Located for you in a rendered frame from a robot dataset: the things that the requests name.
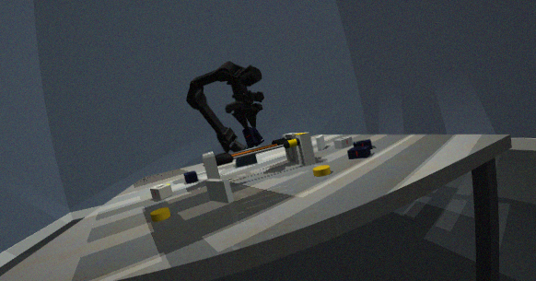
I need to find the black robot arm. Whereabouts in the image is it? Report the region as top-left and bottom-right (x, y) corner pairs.
(186, 61), (264, 153)

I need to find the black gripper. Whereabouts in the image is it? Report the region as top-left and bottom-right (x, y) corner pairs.
(225, 88), (262, 130)

